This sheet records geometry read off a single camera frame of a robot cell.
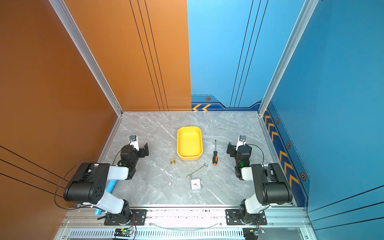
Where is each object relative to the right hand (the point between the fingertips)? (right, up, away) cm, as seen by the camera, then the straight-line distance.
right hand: (237, 143), depth 94 cm
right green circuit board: (+1, -40, -23) cm, 46 cm away
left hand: (-62, +1, 0) cm, 62 cm away
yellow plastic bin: (-30, 0, +6) cm, 31 cm away
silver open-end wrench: (-30, -18, -7) cm, 36 cm away
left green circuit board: (-61, -40, -23) cm, 76 cm away
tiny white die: (-41, -21, -10) cm, 47 cm away
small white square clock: (-26, -22, -11) cm, 36 cm away
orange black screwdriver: (-14, -8, 0) cm, 16 cm away
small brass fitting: (-40, -11, -3) cm, 42 cm away
